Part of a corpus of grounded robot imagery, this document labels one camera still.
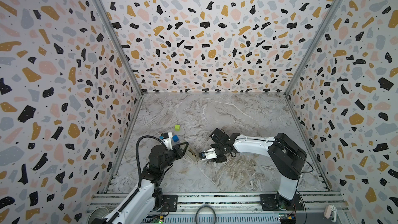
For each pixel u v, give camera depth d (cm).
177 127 100
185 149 79
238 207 73
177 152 73
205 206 74
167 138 75
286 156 48
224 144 70
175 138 95
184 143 80
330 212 71
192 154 81
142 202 52
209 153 78
